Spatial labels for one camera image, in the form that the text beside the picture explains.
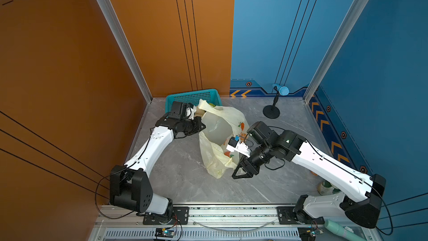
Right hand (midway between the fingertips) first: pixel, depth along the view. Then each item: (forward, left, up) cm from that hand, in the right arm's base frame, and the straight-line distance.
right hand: (237, 173), depth 62 cm
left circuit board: (-16, +32, -25) cm, 44 cm away
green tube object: (-15, -41, -20) cm, 48 cm away
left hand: (+26, +13, -4) cm, 30 cm away
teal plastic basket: (+60, +14, -16) cm, 64 cm away
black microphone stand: (+51, -27, -22) cm, 62 cm away
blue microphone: (+43, -27, +3) cm, 51 cm away
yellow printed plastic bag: (+28, +7, -7) cm, 30 cm away
